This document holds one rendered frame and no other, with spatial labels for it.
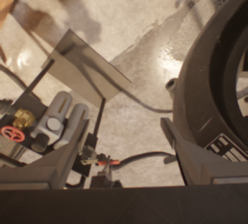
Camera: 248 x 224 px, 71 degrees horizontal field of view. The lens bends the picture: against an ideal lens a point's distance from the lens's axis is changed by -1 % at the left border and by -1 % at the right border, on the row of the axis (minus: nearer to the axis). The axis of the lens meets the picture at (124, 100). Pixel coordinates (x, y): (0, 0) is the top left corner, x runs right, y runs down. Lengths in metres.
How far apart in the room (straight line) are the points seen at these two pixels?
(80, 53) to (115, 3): 0.30
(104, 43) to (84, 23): 0.13
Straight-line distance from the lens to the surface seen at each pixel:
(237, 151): 0.26
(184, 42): 0.90
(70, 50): 0.96
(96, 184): 0.59
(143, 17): 0.84
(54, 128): 0.65
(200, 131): 0.29
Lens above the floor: 0.82
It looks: 49 degrees down
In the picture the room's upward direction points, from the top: 172 degrees counter-clockwise
